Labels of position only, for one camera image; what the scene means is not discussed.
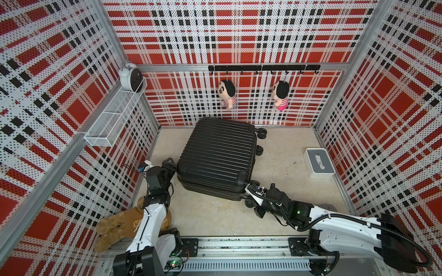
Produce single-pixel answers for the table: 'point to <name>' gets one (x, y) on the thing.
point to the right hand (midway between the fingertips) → (250, 198)
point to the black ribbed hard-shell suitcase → (218, 159)
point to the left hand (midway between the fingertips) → (175, 161)
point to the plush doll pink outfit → (281, 91)
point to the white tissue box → (319, 163)
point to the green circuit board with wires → (174, 264)
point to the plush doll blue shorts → (227, 91)
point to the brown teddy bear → (112, 229)
